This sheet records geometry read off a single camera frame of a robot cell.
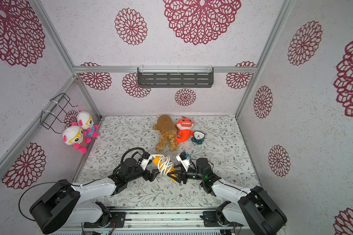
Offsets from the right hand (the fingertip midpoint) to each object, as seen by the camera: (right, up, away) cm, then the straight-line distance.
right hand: (169, 171), depth 76 cm
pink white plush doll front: (-55, +19, +7) cm, 58 cm away
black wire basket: (-60, +35, +6) cm, 70 cm away
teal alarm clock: (+19, +17, +27) cm, 37 cm away
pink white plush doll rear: (-55, +27, +17) cm, 64 cm away
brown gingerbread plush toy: (-2, +19, +23) cm, 30 cm away
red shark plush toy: (+10, +25, +29) cm, 40 cm away
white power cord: (-2, +4, -4) cm, 6 cm away
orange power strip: (-7, +6, -2) cm, 9 cm away
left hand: (-8, 0, +9) cm, 12 cm away
